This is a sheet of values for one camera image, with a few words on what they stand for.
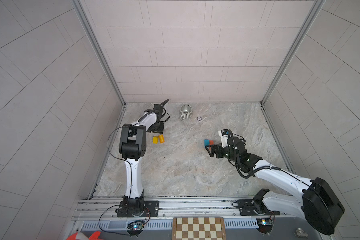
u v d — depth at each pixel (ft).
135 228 2.12
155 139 3.10
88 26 2.53
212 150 2.37
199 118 3.54
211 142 2.99
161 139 3.13
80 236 1.95
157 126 2.85
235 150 1.98
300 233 2.10
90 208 2.37
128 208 2.12
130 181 1.93
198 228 2.11
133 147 1.83
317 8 2.34
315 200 1.28
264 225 2.23
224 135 2.37
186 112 3.36
